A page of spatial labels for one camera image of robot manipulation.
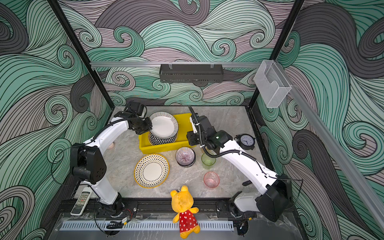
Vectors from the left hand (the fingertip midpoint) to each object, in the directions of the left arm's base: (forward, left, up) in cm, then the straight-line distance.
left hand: (153, 126), depth 89 cm
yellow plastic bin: (-7, -18, -7) cm, 21 cm away
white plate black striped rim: (+5, -6, -5) cm, 10 cm away
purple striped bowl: (-15, -21, -10) cm, 27 cm away
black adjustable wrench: (-28, -55, -14) cm, 63 cm away
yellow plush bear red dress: (-39, -19, -6) cm, 44 cm away
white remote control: (-40, +32, -14) cm, 53 cm away
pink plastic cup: (-27, -36, -13) cm, 46 cm away
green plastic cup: (-16, -34, -14) cm, 40 cm away
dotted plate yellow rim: (-22, -1, -15) cm, 27 cm away
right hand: (-11, -23, +7) cm, 27 cm away
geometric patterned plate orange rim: (-2, +1, -13) cm, 13 cm away
